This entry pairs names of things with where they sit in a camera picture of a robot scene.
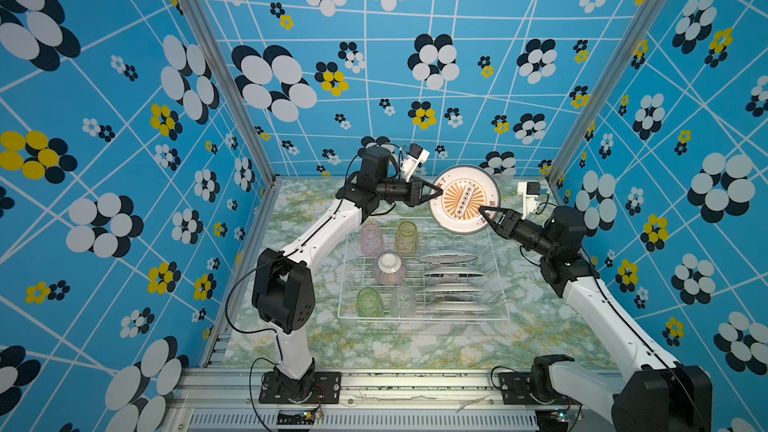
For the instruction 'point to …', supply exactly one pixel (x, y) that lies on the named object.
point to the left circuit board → (295, 417)
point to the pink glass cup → (371, 241)
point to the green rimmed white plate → (447, 259)
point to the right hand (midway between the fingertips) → (483, 211)
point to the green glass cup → (369, 303)
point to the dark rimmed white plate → (452, 276)
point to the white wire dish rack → (409, 269)
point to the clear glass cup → (403, 302)
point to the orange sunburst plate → (465, 190)
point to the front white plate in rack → (458, 306)
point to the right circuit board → (552, 419)
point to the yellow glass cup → (406, 238)
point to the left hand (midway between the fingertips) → (442, 191)
